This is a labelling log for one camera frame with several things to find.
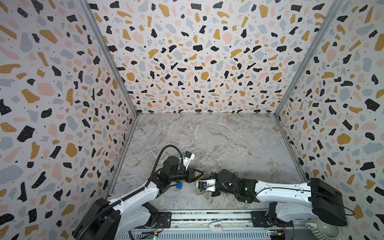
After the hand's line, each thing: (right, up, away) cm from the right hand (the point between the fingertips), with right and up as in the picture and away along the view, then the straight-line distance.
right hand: (199, 178), depth 74 cm
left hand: (+2, +2, +1) cm, 3 cm away
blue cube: (-11, -7, +9) cm, 16 cm away
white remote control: (+1, +1, -13) cm, 13 cm away
